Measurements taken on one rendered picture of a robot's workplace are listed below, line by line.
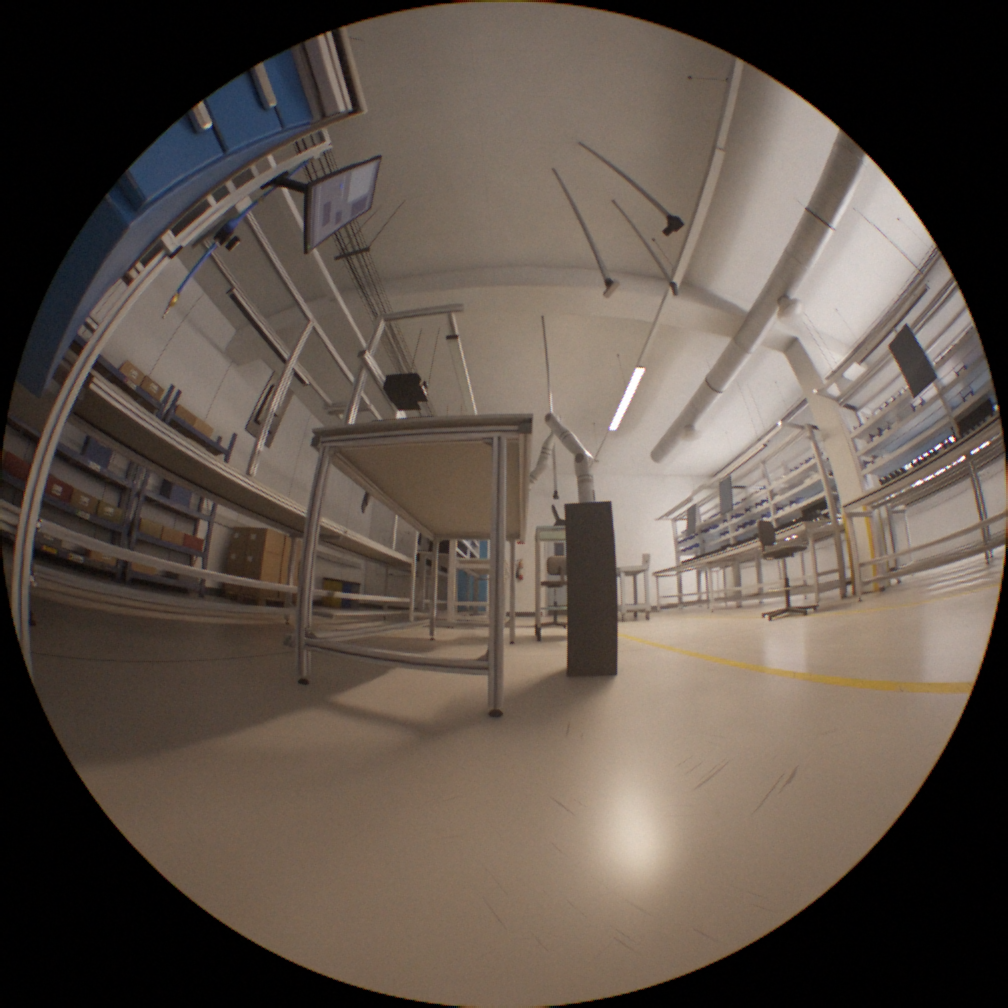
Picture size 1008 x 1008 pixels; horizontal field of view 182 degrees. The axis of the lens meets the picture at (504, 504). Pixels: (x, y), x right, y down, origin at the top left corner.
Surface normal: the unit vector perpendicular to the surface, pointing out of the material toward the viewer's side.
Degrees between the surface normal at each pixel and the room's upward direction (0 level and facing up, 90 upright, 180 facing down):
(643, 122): 180
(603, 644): 90
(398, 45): 180
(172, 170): 90
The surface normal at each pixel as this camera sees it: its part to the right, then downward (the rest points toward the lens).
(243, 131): 1.00, 0.00
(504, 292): -0.01, 0.95
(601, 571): -0.23, -0.30
